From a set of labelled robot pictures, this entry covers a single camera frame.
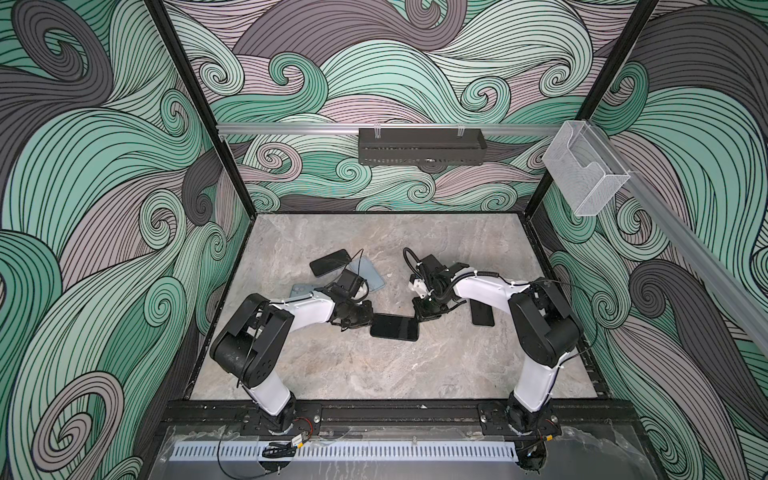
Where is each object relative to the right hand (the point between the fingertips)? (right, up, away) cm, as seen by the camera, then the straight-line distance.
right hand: (417, 318), depth 90 cm
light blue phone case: (-18, +14, +15) cm, 28 cm away
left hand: (-13, 0, 0) cm, 13 cm away
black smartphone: (-30, +16, +16) cm, 38 cm away
